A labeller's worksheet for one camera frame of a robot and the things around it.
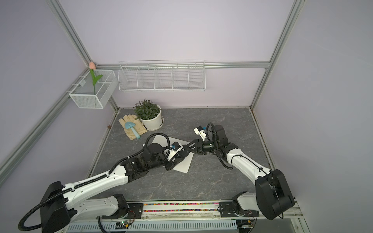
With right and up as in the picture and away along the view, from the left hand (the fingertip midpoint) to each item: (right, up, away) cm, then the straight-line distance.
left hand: (179, 154), depth 75 cm
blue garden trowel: (-40, +14, +32) cm, 54 cm away
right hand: (+3, +3, 0) cm, 4 cm away
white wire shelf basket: (-12, +49, +24) cm, 56 cm away
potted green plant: (-21, +22, +19) cm, 36 cm away
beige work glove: (-33, +13, +33) cm, 49 cm away
